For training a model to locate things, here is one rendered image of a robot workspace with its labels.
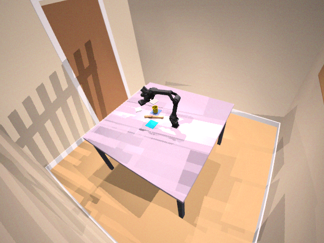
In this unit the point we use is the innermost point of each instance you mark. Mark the yellow cup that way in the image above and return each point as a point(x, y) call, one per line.
point(155, 109)

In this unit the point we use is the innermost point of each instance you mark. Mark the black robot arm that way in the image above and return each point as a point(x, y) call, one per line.
point(151, 92)

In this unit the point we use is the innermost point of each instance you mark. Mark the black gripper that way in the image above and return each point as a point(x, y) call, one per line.
point(143, 101)

